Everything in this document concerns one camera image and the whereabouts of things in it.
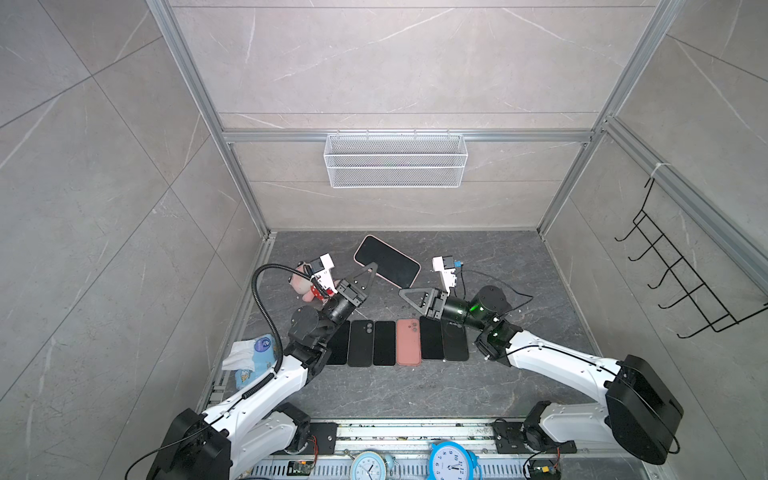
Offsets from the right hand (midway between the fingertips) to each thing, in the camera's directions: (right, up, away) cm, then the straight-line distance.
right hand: (404, 297), depth 65 cm
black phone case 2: (-12, -18, +25) cm, 33 cm away
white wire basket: (-2, +42, +36) cm, 55 cm away
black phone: (-5, -18, +26) cm, 32 cm away
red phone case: (+2, -18, +25) cm, 31 cm away
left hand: (-5, +7, -2) cm, 9 cm away
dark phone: (-2, +7, +2) cm, 8 cm away
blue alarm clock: (+11, -39, +4) cm, 41 cm away
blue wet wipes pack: (-42, -19, +16) cm, 49 cm away
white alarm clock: (-8, -39, +2) cm, 40 cm away
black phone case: (+16, -17, +21) cm, 32 cm away
